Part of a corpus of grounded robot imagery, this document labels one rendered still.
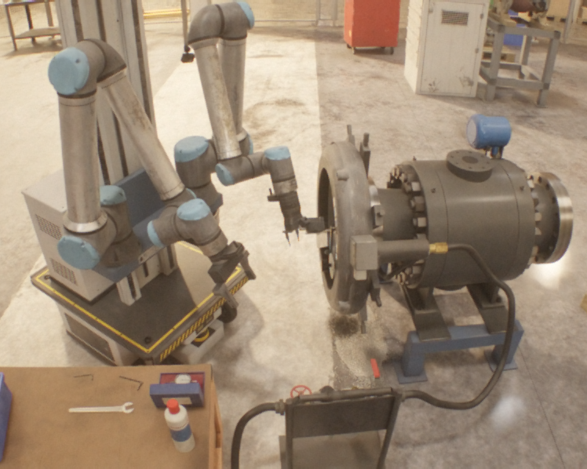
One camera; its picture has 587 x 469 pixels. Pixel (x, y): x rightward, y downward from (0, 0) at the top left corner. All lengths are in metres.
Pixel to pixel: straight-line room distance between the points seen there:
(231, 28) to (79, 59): 0.69
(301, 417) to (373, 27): 6.21
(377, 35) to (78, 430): 6.53
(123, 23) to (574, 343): 2.62
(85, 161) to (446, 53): 4.80
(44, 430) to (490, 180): 1.97
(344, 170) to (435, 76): 4.05
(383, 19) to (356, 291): 5.74
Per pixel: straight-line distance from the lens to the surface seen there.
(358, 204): 1.86
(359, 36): 7.27
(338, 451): 2.14
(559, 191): 2.43
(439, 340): 2.27
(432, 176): 2.12
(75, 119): 1.47
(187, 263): 2.51
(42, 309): 3.00
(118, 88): 1.55
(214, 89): 1.82
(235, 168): 1.84
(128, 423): 1.73
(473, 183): 2.16
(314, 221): 2.32
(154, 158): 1.59
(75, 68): 1.40
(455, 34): 5.79
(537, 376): 2.62
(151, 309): 2.29
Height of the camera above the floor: 1.85
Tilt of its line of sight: 35 degrees down
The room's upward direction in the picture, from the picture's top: straight up
